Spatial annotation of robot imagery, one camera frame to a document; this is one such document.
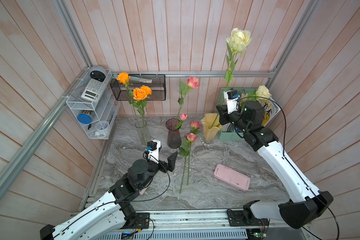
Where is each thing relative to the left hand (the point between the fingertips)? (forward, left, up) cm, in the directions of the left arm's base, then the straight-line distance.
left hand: (168, 151), depth 68 cm
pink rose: (+37, -17, -23) cm, 46 cm away
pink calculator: (-10, +16, -26) cm, 32 cm away
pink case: (-2, -36, -25) cm, 44 cm away
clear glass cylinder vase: (+23, +19, -12) cm, 32 cm away
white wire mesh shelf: (+27, +37, +2) cm, 46 cm away
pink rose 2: (+18, -10, -27) cm, 34 cm away
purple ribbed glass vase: (+25, -2, -25) cm, 35 cm away
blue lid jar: (+17, +45, +4) cm, 48 cm away
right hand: (+18, -23, +13) cm, 32 cm away
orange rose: (+34, +12, +8) cm, 37 cm away
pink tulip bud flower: (+20, -7, +3) cm, 21 cm away
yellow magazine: (+35, -64, -5) cm, 73 cm away
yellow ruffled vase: (+19, -23, -4) cm, 30 cm away
